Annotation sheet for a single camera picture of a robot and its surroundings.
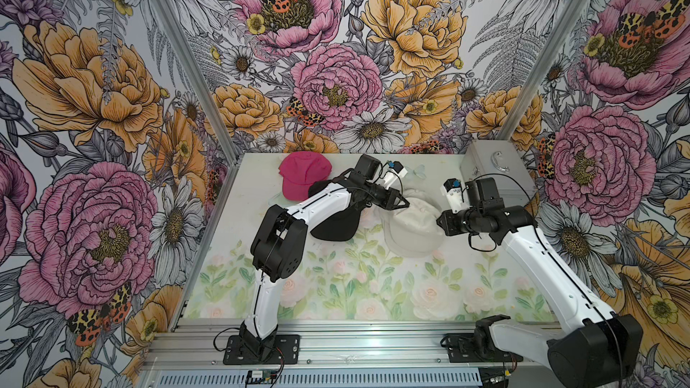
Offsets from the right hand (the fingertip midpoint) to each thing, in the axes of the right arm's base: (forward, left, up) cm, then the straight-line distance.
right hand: (441, 226), depth 80 cm
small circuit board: (-33, +50, -17) cm, 62 cm away
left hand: (+7, +9, -1) cm, 12 cm away
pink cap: (+33, +46, -9) cm, 58 cm away
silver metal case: (+28, -29, -2) cm, 40 cm away
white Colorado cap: (+1, +8, -4) cm, 9 cm away
